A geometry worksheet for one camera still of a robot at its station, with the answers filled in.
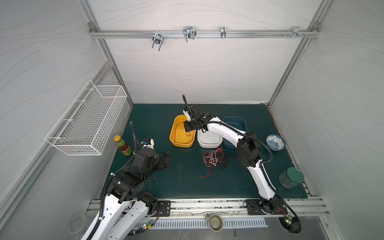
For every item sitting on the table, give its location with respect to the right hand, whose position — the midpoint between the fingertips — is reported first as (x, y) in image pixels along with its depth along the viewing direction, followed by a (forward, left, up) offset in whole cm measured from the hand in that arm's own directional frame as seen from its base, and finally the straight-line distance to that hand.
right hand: (187, 122), depth 95 cm
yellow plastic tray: (-4, +6, -11) cm, 14 cm away
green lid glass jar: (-31, -55, -3) cm, 63 cm away
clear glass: (-56, +38, +5) cm, 68 cm away
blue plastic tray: (+8, -36, -9) cm, 38 cm away
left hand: (-26, +8, +9) cm, 29 cm away
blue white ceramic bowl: (-5, -59, -12) cm, 60 cm away
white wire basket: (-22, +44, +20) cm, 53 cm away
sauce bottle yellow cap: (-20, +34, 0) cm, 40 cm away
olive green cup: (-51, -18, -11) cm, 55 cm away
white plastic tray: (-5, -14, -11) cm, 19 cm away
